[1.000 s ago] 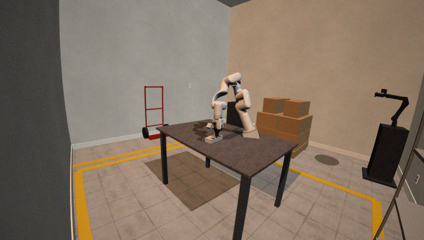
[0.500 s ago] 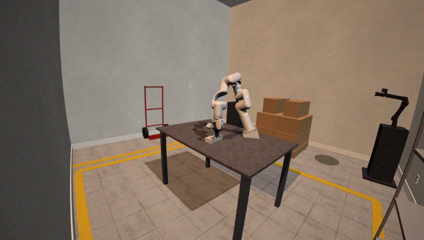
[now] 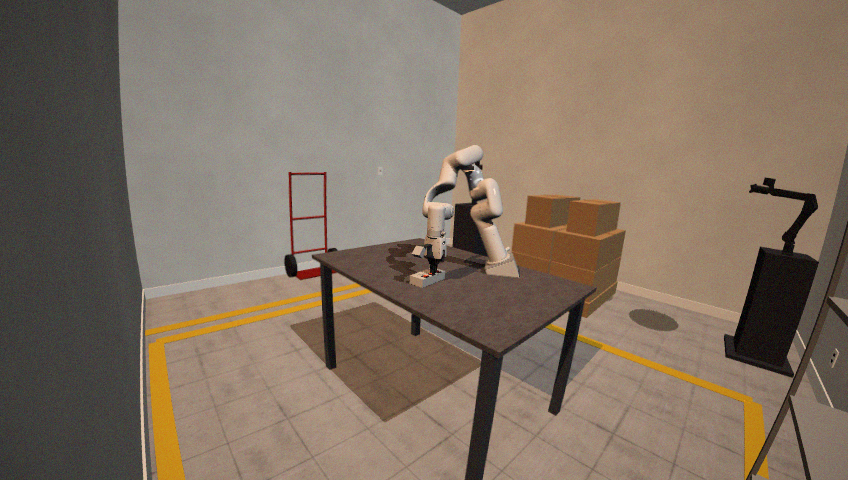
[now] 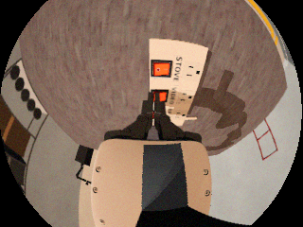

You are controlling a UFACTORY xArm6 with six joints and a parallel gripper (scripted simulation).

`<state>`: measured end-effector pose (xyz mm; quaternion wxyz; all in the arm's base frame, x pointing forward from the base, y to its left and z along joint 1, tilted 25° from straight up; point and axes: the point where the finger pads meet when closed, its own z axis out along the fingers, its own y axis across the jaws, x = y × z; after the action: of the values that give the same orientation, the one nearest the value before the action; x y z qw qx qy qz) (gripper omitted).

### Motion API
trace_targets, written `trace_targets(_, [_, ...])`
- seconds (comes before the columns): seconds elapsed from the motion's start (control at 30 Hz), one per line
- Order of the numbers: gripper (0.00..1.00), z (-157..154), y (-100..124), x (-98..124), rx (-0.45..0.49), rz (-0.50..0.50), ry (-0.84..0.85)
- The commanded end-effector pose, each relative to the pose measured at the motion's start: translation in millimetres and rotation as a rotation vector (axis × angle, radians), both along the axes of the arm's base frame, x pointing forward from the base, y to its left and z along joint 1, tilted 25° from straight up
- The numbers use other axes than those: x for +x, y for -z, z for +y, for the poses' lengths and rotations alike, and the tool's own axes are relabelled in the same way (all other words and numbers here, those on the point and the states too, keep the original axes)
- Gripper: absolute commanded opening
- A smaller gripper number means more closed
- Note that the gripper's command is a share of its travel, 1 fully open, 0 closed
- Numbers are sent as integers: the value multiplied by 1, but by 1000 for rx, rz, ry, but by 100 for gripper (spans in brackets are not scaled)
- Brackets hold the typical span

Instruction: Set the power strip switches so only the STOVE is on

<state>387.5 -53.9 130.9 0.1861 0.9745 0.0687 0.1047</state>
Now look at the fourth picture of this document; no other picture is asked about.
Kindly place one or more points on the cream power strip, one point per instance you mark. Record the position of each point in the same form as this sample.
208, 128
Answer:
175, 71

